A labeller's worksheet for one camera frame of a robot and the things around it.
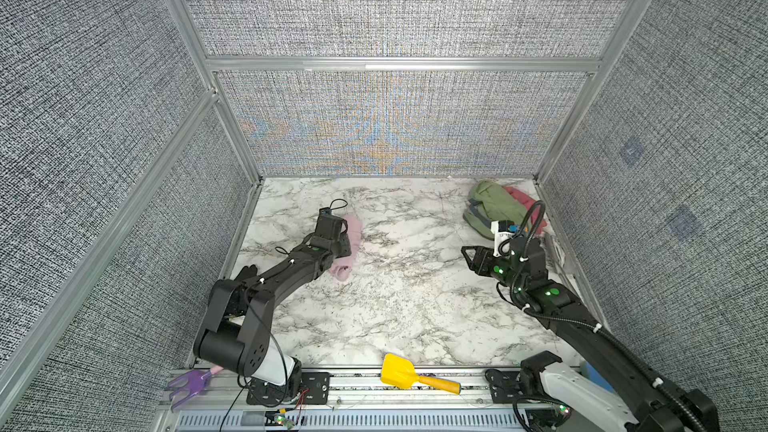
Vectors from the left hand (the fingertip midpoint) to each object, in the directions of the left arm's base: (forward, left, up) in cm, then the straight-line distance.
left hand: (342, 242), depth 93 cm
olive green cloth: (+11, -49, +4) cm, 50 cm away
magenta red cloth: (+12, -64, +1) cm, 65 cm away
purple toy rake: (-35, +37, -7) cm, 51 cm away
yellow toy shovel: (-36, -16, -7) cm, 40 cm away
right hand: (-10, -35, +10) cm, 38 cm away
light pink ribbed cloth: (-7, 0, -3) cm, 8 cm away
